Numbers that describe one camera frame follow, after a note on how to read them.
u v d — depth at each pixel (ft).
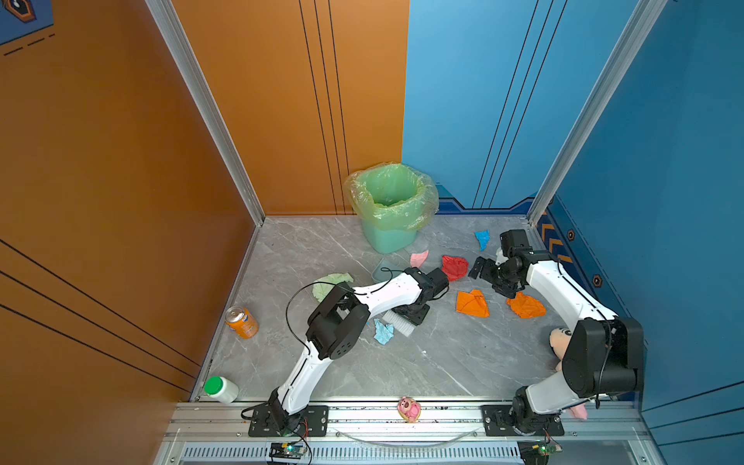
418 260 3.53
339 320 1.76
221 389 2.33
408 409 2.38
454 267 3.36
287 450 2.32
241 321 2.65
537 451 2.31
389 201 3.68
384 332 2.85
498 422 2.38
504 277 2.41
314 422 2.41
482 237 3.68
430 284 2.47
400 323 2.93
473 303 3.08
